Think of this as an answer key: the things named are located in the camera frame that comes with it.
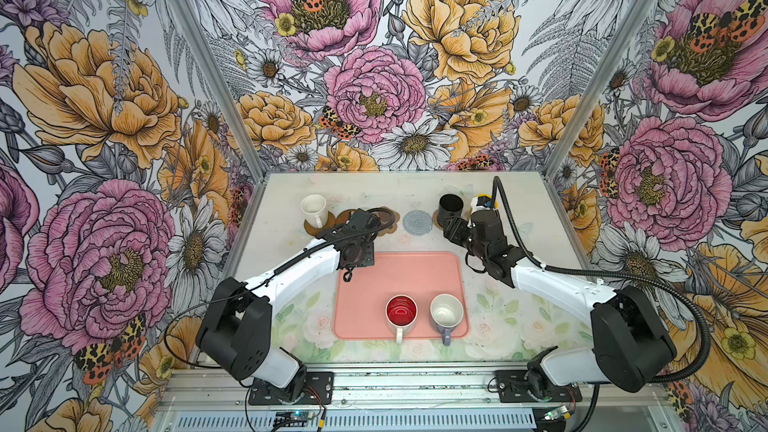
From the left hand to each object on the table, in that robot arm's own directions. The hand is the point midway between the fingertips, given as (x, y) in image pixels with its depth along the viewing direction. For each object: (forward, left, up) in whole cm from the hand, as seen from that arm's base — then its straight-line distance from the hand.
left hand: (358, 263), depth 87 cm
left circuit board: (-35, +14, -9) cm, 39 cm away
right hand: (+7, -26, +5) cm, 28 cm away
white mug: (+20, +15, 0) cm, 25 cm away
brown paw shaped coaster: (+23, -7, -9) cm, 26 cm away
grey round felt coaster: (+21, -19, -9) cm, 29 cm away
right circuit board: (-35, -48, -9) cm, 60 cm away
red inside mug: (-11, -12, -7) cm, 18 cm away
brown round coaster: (+19, +11, -6) cm, 23 cm away
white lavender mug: (-11, -25, -7) cm, 28 cm away
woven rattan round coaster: (+19, -25, -6) cm, 32 cm away
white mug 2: (-10, +1, +12) cm, 16 cm away
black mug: (+21, -29, 0) cm, 36 cm away
